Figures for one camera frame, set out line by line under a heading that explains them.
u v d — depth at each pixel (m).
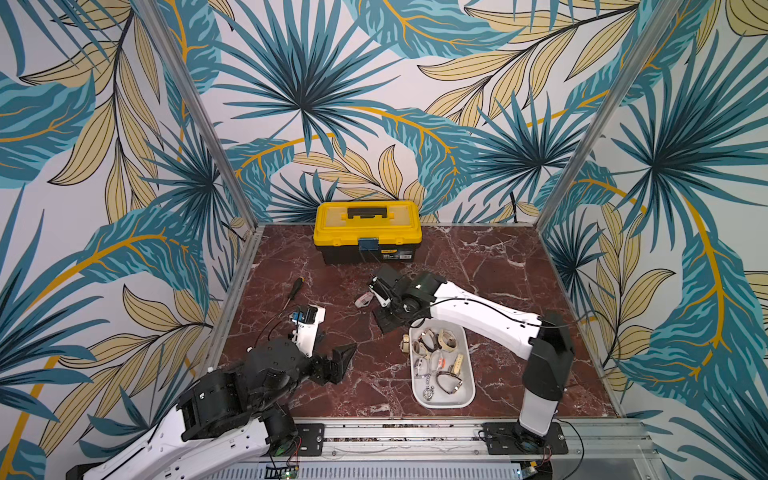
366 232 0.99
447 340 0.89
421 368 0.84
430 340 0.90
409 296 0.55
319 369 0.54
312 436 0.73
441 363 0.84
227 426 0.43
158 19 0.69
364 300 0.95
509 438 0.72
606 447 0.74
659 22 0.69
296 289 1.00
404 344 0.84
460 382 0.80
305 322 0.53
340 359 0.55
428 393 0.80
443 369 0.84
